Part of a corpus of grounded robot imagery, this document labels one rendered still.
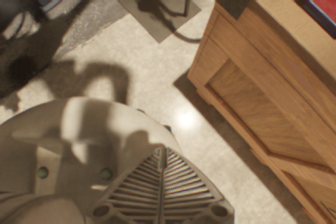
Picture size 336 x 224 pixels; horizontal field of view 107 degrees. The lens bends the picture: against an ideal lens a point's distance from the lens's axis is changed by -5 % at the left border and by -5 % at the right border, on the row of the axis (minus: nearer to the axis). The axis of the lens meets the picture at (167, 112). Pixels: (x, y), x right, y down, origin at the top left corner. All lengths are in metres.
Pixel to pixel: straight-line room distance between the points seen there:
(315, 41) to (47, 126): 0.49
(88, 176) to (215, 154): 0.51
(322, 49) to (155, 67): 0.58
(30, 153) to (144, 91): 0.45
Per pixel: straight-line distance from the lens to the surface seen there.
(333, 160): 0.45
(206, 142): 0.66
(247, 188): 0.79
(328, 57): 0.29
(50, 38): 1.00
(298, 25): 0.28
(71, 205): 0.24
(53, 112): 0.38
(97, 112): 0.33
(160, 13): 0.86
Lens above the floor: 0.63
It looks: 84 degrees down
